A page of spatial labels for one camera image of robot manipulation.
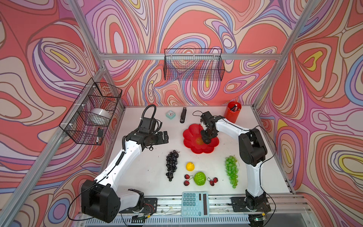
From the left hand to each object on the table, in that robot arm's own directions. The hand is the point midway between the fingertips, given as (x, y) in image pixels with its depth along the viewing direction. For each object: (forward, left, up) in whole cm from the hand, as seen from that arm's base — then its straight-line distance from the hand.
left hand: (163, 137), depth 82 cm
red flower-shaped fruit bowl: (+8, -19, -16) cm, 26 cm away
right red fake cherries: (-21, -28, -16) cm, 39 cm away
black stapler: (+27, -12, -12) cm, 32 cm away
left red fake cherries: (-18, -14, -16) cm, 28 cm away
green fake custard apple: (-20, -21, -10) cm, 31 cm away
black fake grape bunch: (-9, -5, -12) cm, 16 cm away
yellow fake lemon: (-13, -16, -12) cm, 24 cm away
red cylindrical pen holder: (+24, -47, -4) cm, 53 cm away
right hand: (+8, -29, -15) cm, 33 cm away
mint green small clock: (+30, -2, -14) cm, 33 cm away
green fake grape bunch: (-15, -41, -13) cm, 45 cm away
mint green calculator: (-32, -18, -15) cm, 40 cm away
